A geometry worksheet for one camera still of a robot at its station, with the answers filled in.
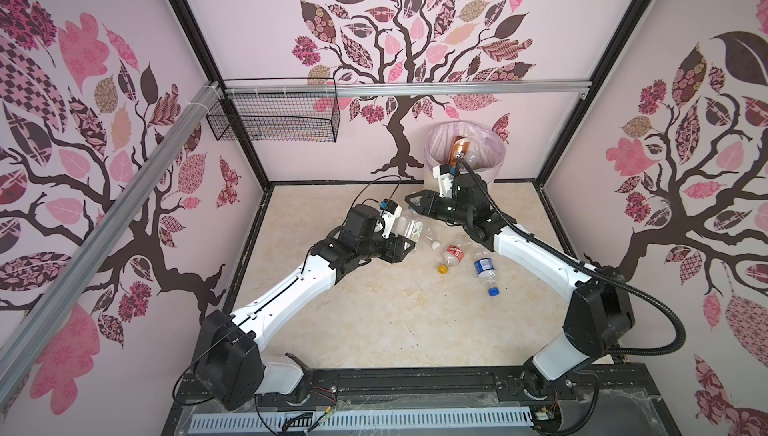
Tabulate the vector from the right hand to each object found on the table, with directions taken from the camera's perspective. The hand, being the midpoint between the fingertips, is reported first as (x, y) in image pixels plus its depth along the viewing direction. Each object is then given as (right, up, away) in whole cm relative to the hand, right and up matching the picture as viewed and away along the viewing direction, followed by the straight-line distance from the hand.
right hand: (410, 195), depth 78 cm
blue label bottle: (+24, -23, +11) cm, 35 cm away
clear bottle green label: (0, -8, -4) cm, 9 cm away
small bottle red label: (+15, -19, +15) cm, 28 cm away
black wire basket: (-52, +34, +43) cm, 76 cm away
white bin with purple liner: (+11, +19, +23) cm, 32 cm away
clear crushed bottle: (+8, -11, +25) cm, 28 cm away
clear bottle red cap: (+26, +14, +24) cm, 38 cm away
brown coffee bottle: (+19, +18, +22) cm, 34 cm away
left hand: (-1, -14, -1) cm, 14 cm away
